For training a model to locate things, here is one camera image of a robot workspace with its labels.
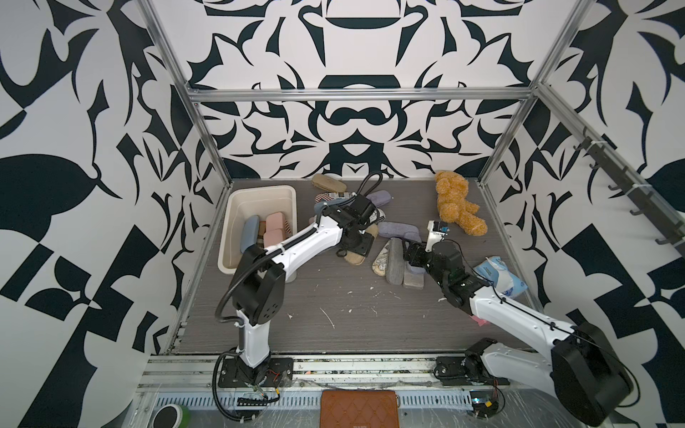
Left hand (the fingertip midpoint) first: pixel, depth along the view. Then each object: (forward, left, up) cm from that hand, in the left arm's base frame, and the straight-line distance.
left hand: (358, 240), depth 88 cm
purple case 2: (-8, -18, -6) cm, 21 cm away
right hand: (-1, -16, +3) cm, 16 cm away
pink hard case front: (+13, +29, -5) cm, 33 cm away
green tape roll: (-43, +47, -7) cm, 64 cm away
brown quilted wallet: (-43, +3, -9) cm, 45 cm away
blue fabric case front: (+8, +38, -5) cm, 39 cm away
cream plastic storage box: (+16, +40, +2) cm, 43 cm away
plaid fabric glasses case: (+9, +34, -6) cm, 35 cm away
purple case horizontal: (+10, -14, -8) cm, 19 cm away
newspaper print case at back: (+25, +12, -7) cm, 29 cm away
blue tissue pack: (-11, -41, -2) cm, 43 cm away
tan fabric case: (+34, +9, -8) cm, 36 cm away
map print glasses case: (-3, -8, -9) cm, 12 cm away
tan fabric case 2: (-6, +1, -1) cm, 7 cm away
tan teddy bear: (+11, -34, +2) cm, 36 cm away
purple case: (+26, -11, -9) cm, 29 cm away
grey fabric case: (-5, -12, -6) cm, 14 cm away
